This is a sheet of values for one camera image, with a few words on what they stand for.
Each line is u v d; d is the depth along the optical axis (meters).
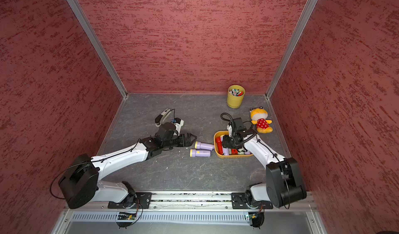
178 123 0.76
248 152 0.87
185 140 0.73
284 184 0.42
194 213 0.71
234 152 0.89
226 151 0.85
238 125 0.70
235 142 0.62
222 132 0.94
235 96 1.03
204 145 0.90
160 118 1.02
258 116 1.00
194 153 0.87
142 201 0.75
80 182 0.42
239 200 0.74
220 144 0.90
